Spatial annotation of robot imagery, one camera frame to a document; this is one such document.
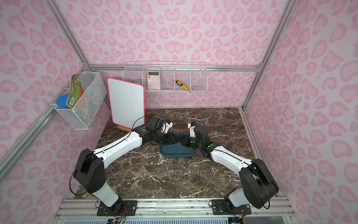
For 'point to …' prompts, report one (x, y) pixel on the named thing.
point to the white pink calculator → (153, 80)
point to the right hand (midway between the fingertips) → (177, 139)
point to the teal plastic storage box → (176, 150)
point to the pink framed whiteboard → (127, 103)
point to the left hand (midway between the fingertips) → (176, 138)
